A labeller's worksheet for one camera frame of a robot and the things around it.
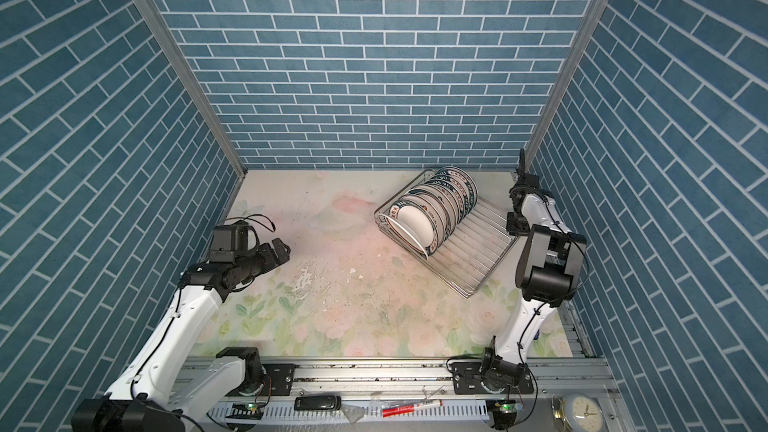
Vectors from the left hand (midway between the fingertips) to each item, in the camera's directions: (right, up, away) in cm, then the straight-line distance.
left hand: (279, 253), depth 81 cm
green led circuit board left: (-4, -37, -9) cm, 38 cm away
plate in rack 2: (+51, +17, +12) cm, 55 cm away
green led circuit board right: (+59, -37, -10) cm, 70 cm away
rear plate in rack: (+51, +25, +17) cm, 59 cm away
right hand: (+75, +5, +13) cm, 76 cm away
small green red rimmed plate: (+35, +3, +12) cm, 37 cm away
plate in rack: (+45, +17, +8) cm, 49 cm away
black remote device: (+13, -35, -8) cm, 39 cm away
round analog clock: (+75, -33, -15) cm, 84 cm away
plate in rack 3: (+56, +18, +15) cm, 61 cm away
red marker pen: (+36, -34, -12) cm, 51 cm away
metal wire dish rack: (+58, -3, +20) cm, 61 cm away
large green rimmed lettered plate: (+39, +8, +8) cm, 41 cm away
